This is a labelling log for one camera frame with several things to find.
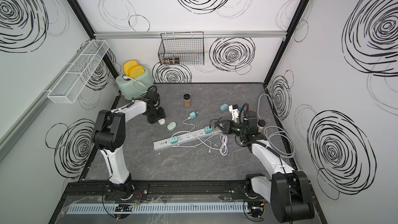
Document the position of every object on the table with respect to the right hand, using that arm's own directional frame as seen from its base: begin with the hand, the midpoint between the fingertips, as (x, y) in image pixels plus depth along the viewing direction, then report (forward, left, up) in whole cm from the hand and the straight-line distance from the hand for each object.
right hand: (218, 123), depth 80 cm
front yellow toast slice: (+39, +50, +2) cm, 63 cm away
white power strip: (-6, +29, -13) cm, 33 cm away
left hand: (+12, +35, -14) cm, 40 cm away
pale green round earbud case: (+6, +28, -15) cm, 32 cm away
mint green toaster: (+28, +55, -4) cm, 62 cm away
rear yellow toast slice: (+35, +53, +6) cm, 63 cm away
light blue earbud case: (+21, -6, -14) cm, 26 cm away
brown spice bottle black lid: (+22, +19, -10) cm, 31 cm away
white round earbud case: (+8, +34, -12) cm, 37 cm away
